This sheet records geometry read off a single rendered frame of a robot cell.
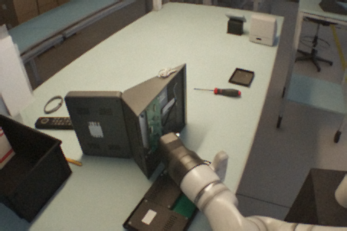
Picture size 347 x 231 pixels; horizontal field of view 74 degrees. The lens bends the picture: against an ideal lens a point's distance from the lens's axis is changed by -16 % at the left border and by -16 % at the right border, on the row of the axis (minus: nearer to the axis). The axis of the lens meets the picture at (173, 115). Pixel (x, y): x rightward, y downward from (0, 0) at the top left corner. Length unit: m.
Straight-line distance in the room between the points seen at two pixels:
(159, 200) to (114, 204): 0.11
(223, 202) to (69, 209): 0.38
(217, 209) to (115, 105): 0.33
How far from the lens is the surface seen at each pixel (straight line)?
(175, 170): 0.55
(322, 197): 0.93
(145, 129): 0.63
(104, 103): 0.63
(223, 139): 0.79
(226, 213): 0.48
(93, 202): 0.68
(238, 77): 1.08
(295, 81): 2.58
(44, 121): 0.95
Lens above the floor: 1.54
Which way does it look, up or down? 39 degrees down
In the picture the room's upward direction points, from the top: 3 degrees counter-clockwise
